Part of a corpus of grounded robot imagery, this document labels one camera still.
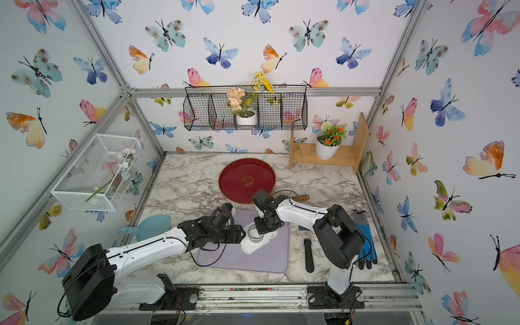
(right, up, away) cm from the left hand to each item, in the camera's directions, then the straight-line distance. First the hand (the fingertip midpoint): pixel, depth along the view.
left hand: (243, 234), depth 82 cm
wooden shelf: (+54, +34, +29) cm, 70 cm away
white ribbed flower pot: (+38, +35, +21) cm, 56 cm away
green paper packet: (+63, +29, +28) cm, 75 cm away
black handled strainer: (+27, -11, 0) cm, 29 cm away
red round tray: (-4, +21, +26) cm, 34 cm away
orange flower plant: (+41, +42, +16) cm, 61 cm away
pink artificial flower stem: (-42, +26, -11) cm, 51 cm away
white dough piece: (+2, -6, +4) cm, 8 cm away
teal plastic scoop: (-43, 0, +10) cm, 45 cm away
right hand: (+8, +1, +6) cm, 10 cm away
